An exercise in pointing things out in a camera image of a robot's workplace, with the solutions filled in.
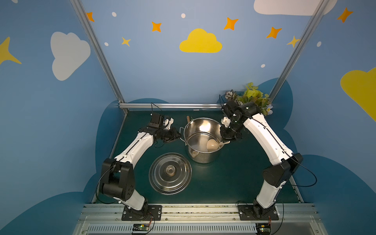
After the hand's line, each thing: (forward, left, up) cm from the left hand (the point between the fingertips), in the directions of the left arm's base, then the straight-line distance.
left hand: (182, 134), depth 85 cm
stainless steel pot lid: (-18, +6, -16) cm, 25 cm away
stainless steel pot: (+11, -9, -16) cm, 22 cm away
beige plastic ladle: (+1, -20, -12) cm, 23 cm away
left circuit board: (-44, +19, -18) cm, 52 cm away
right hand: (-6, -24, +6) cm, 25 cm away
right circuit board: (-44, -43, -18) cm, 64 cm away
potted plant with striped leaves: (+30, -46, +7) cm, 56 cm away
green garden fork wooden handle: (+27, -3, -16) cm, 32 cm away
